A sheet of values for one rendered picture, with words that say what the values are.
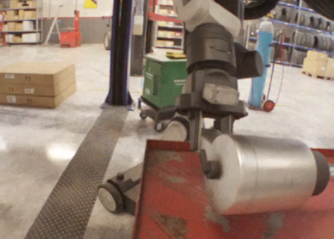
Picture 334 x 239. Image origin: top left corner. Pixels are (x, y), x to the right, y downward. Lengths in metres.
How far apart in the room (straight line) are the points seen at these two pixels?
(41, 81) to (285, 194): 3.20
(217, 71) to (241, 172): 0.21
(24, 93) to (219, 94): 3.27
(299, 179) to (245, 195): 0.07
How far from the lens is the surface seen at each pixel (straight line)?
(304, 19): 11.10
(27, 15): 11.86
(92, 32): 11.07
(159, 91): 2.50
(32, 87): 3.41
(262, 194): 0.26
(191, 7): 0.46
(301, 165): 0.29
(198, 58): 0.41
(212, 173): 0.28
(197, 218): 0.42
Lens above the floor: 1.14
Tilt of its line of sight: 21 degrees down
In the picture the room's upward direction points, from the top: 5 degrees clockwise
